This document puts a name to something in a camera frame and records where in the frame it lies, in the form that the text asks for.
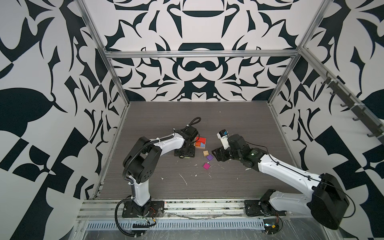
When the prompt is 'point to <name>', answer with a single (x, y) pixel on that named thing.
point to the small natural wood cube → (206, 153)
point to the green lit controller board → (271, 226)
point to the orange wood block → (198, 144)
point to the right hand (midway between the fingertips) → (217, 149)
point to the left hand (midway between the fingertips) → (188, 151)
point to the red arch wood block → (202, 140)
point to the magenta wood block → (206, 166)
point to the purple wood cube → (209, 157)
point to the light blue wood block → (202, 145)
